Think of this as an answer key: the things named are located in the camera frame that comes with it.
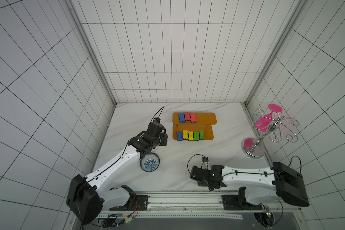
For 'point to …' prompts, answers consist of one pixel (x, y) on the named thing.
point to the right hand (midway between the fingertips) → (197, 182)
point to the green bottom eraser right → (201, 134)
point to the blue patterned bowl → (150, 162)
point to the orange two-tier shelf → (204, 120)
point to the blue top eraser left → (181, 118)
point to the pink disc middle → (263, 121)
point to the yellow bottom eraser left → (185, 134)
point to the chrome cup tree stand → (254, 148)
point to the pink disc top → (275, 108)
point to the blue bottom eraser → (179, 136)
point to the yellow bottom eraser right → (190, 135)
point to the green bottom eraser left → (196, 135)
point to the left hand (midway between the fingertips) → (162, 139)
